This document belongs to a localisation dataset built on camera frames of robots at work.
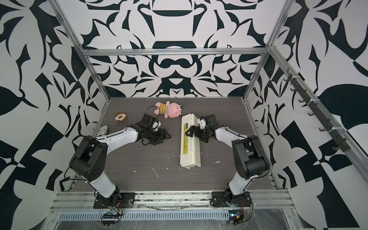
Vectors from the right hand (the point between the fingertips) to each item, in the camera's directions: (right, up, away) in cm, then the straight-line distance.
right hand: (192, 133), depth 92 cm
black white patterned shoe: (-59, +1, +5) cm, 59 cm away
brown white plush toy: (-51, +10, +13) cm, 53 cm away
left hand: (-15, -2, -2) cm, 15 cm away
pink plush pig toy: (-13, +15, +11) cm, 23 cm away
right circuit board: (+20, -38, -21) cm, 48 cm away
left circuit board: (-41, -40, -19) cm, 61 cm away
